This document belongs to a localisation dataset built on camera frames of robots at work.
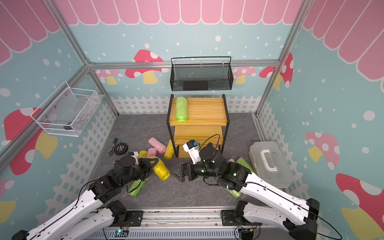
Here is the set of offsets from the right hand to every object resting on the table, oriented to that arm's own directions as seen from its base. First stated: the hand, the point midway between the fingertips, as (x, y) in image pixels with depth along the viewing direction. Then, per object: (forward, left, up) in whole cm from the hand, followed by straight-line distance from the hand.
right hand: (177, 169), depth 62 cm
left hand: (+8, +11, -10) cm, 17 cm away
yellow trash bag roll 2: (+24, +10, -25) cm, 36 cm away
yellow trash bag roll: (+4, +9, -7) cm, 12 cm away
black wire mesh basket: (+61, -9, +8) cm, 62 cm away
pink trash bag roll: (+26, +16, -24) cm, 39 cm away
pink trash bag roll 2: (+24, +21, -25) cm, 41 cm away
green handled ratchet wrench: (+24, +49, -26) cm, 60 cm away
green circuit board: (-19, +30, -30) cm, 47 cm away
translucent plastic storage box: (+10, -48, -17) cm, 51 cm away
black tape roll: (+27, +44, -26) cm, 58 cm away
